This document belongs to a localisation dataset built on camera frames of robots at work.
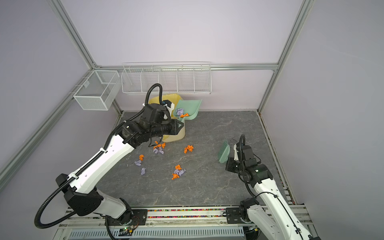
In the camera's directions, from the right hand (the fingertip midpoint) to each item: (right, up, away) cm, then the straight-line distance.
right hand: (228, 163), depth 78 cm
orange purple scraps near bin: (-42, +5, +20) cm, 47 cm away
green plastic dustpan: (-20, +30, -2) cm, 36 cm away
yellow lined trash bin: (-36, +12, +21) cm, 43 cm away
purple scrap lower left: (-49, -7, +11) cm, 51 cm away
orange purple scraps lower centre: (-28, -7, +9) cm, 30 cm away
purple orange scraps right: (-25, +27, -4) cm, 37 cm away
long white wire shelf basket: (-20, +54, +27) cm, 64 cm away
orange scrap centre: (-22, +6, +18) cm, 29 cm away
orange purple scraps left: (-53, -3, +13) cm, 54 cm away
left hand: (-24, +19, -10) cm, 32 cm away
